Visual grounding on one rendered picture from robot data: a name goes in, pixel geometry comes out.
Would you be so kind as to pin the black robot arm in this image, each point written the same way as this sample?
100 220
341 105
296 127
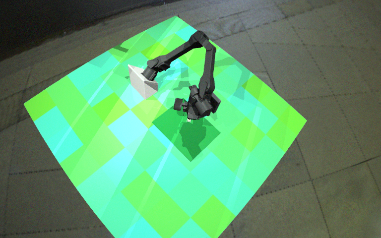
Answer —
206 84

